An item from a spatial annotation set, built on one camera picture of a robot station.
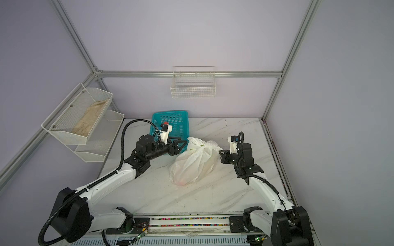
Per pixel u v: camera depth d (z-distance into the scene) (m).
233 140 0.74
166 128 0.67
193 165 0.77
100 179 0.48
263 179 0.53
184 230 0.73
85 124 0.77
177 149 0.69
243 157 0.64
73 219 0.40
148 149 0.60
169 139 0.67
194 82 1.04
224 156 0.75
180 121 1.27
